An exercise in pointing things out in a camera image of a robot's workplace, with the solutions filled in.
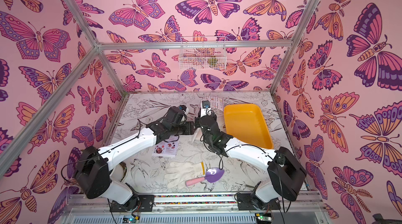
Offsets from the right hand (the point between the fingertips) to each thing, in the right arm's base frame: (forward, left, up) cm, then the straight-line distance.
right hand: (203, 107), depth 79 cm
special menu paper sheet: (-11, +21, -25) cm, 35 cm away
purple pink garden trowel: (-26, -5, -25) cm, 36 cm away
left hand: (-5, +4, -10) cm, 12 cm away
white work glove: (-25, +14, -25) cm, 38 cm away
